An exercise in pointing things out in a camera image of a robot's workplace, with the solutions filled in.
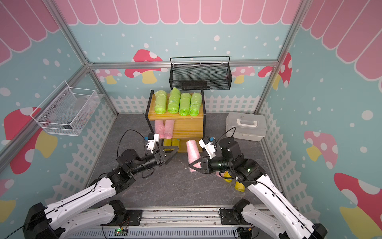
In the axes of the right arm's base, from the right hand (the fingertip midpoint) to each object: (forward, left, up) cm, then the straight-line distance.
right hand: (192, 166), depth 63 cm
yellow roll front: (+28, +13, -23) cm, 38 cm away
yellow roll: (+27, +18, -22) cm, 39 cm away
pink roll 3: (+4, -1, +3) cm, 5 cm away
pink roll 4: (-5, -11, +3) cm, 13 cm away
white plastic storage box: (+34, -35, -16) cm, 52 cm away
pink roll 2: (+25, +19, -6) cm, 32 cm away
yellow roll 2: (-1, -25, -25) cm, 36 cm away
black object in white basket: (+17, +58, +7) cm, 61 cm away
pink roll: (+25, +14, -6) cm, 29 cm away
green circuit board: (-21, +36, -30) cm, 51 cm away
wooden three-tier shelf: (+21, +7, +6) cm, 23 cm away
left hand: (+5, +6, +2) cm, 8 cm away
